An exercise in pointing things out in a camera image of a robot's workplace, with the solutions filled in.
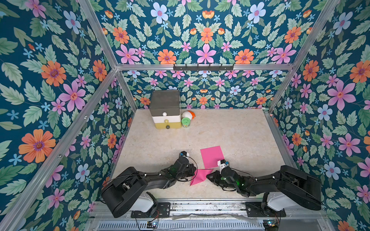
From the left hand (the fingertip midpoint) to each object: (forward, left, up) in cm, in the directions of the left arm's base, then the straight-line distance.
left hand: (199, 168), depth 87 cm
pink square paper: (-4, 0, -1) cm, 4 cm away
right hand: (-6, -3, +1) cm, 7 cm away
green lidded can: (+35, +7, +3) cm, 36 cm away
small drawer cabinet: (+35, +19, +19) cm, 44 cm away
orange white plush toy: (+43, +4, +3) cm, 43 cm away
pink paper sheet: (+9, -9, -3) cm, 13 cm away
